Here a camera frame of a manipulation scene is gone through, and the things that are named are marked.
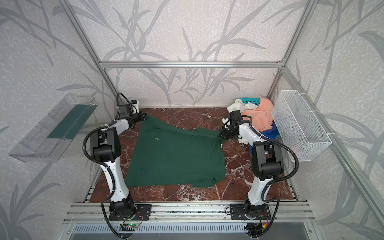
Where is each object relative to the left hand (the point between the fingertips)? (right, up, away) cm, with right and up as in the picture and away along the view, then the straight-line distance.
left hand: (146, 108), depth 105 cm
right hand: (+50, -16, -10) cm, 54 cm away
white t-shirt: (+68, +2, +4) cm, 68 cm away
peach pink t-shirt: (+81, -6, -3) cm, 81 cm away
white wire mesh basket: (+81, -12, -41) cm, 92 cm away
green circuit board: (+6, -59, -35) cm, 69 cm away
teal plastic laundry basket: (+82, +6, +10) cm, 83 cm away
